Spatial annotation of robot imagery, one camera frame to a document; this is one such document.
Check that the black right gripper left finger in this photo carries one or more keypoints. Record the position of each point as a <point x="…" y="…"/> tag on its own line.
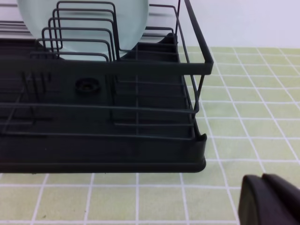
<point x="258" y="204"/>

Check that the black plastic drip tray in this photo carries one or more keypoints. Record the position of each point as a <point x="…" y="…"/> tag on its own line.
<point x="105" y="145"/>

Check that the black wire dish rack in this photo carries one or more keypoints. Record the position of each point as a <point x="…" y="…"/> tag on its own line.
<point x="163" y="18"/>

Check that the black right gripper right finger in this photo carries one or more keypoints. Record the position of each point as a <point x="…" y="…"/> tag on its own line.
<point x="288" y="194"/>

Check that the light blue round plate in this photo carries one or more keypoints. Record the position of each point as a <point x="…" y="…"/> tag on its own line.
<point x="95" y="30"/>

